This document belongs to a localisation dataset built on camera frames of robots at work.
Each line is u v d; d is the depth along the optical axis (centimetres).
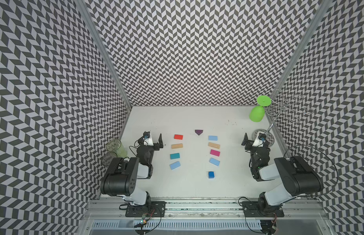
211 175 83
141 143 83
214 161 92
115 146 89
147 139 76
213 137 102
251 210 74
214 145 98
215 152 94
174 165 88
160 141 83
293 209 75
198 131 103
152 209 71
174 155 91
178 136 102
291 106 94
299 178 45
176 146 95
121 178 44
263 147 77
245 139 82
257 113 84
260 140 75
